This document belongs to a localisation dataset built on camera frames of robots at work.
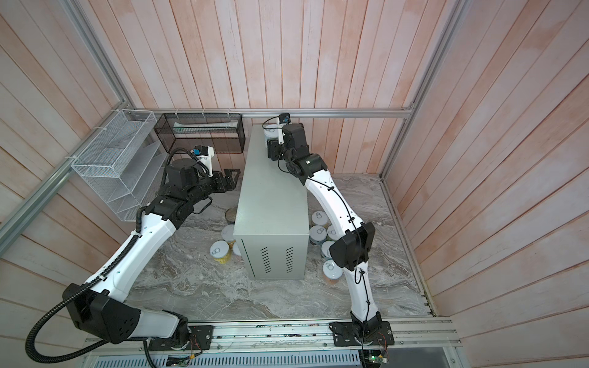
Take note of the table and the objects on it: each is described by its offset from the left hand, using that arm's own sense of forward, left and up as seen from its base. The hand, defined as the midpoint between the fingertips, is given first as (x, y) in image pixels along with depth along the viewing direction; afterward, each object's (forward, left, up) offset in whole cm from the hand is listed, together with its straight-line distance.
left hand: (231, 175), depth 75 cm
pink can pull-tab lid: (-13, +1, -27) cm, 30 cm away
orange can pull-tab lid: (-21, -35, -28) cm, 50 cm away
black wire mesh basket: (+29, +9, -3) cm, 31 cm away
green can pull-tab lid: (-6, -38, -28) cm, 47 cm away
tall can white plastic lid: (-7, +6, -26) cm, 27 cm away
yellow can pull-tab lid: (-13, +8, -28) cm, 32 cm away
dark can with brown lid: (0, +5, -23) cm, 24 cm away
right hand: (+14, -14, +4) cm, 20 cm away
